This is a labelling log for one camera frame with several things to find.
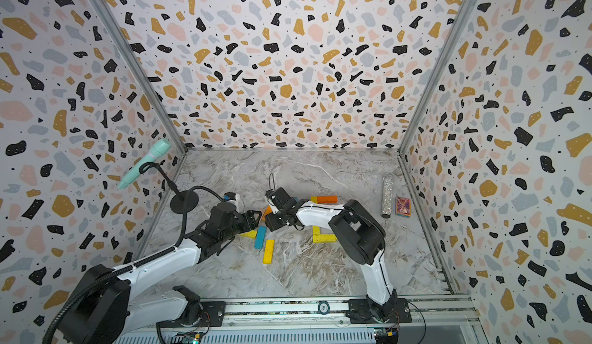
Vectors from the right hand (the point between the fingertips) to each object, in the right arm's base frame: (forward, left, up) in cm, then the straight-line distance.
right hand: (274, 219), depth 94 cm
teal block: (-7, +5, -1) cm, 9 cm away
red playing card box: (+9, -55, -3) cm, 55 cm away
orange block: (+12, -22, -2) cm, 25 cm away
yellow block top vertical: (-7, -20, -2) cm, 22 cm away
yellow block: (-4, -17, -1) cm, 17 cm away
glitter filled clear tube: (+12, -48, 0) cm, 50 cm away
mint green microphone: (+8, +36, +32) cm, 48 cm away
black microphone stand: (+6, +42, +2) cm, 43 cm away
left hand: (-2, +4, +8) cm, 10 cm away
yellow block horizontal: (-7, +8, 0) cm, 10 cm away
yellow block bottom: (-13, 0, -1) cm, 13 cm away
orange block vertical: (-1, +1, +8) cm, 9 cm away
